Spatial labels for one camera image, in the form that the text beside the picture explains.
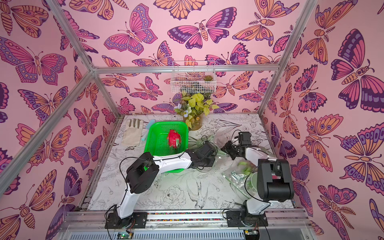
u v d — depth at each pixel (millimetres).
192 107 997
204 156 719
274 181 454
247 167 836
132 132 1095
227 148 821
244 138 759
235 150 796
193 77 955
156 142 1036
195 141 1034
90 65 898
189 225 730
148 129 1123
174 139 947
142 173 526
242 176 796
